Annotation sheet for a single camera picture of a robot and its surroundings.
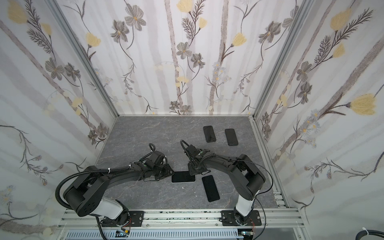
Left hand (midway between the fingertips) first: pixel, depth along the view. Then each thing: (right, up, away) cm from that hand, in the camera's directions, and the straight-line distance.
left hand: (172, 169), depth 89 cm
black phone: (+6, -4, 0) cm, 8 cm away
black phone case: (+25, +21, +23) cm, 40 cm away
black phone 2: (+23, -10, -3) cm, 25 cm away
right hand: (+11, 0, +1) cm, 11 cm away
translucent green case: (+7, -7, -2) cm, 10 cm away
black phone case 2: (+41, +18, +19) cm, 48 cm away
